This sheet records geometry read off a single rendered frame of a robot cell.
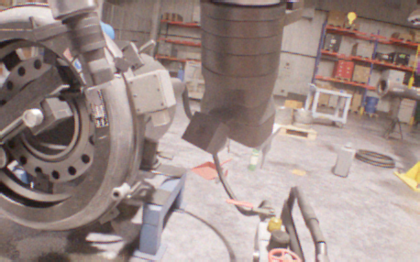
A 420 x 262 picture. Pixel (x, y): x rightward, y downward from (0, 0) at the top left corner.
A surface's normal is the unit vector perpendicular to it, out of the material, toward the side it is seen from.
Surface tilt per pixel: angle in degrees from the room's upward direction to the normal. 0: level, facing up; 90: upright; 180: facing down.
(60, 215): 90
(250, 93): 118
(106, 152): 90
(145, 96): 90
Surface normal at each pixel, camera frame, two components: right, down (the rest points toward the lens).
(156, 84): -0.13, 0.19
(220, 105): -0.63, 0.41
